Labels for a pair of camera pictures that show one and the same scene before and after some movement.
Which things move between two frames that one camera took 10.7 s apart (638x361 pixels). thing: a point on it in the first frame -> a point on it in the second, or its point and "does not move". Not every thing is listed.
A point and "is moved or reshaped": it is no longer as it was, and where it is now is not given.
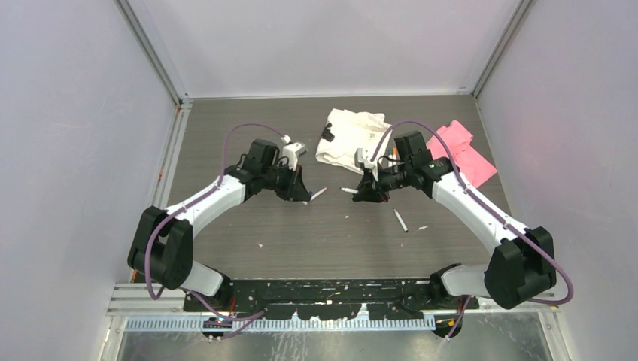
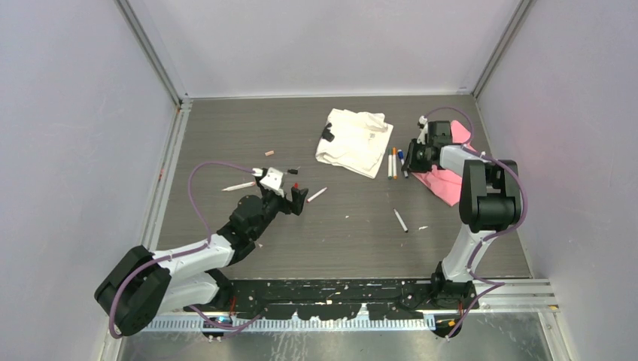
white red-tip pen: (318, 193) does not move
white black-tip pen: (401, 221) does not move
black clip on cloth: (326, 134) does not move
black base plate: (331, 298) does not move
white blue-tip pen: (350, 189) is moved or reshaped
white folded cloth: (352, 131) does not move
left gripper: (296, 190) -> (293, 206)
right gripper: (371, 189) -> (411, 165)
